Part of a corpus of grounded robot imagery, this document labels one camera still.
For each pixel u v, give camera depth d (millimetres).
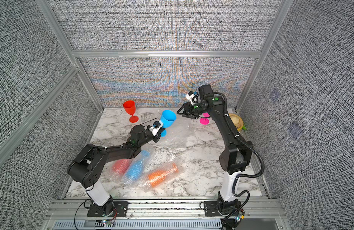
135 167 799
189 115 724
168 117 796
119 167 799
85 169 472
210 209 731
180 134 1014
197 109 691
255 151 449
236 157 488
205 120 1099
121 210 731
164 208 748
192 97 751
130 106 1000
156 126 747
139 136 705
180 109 762
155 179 762
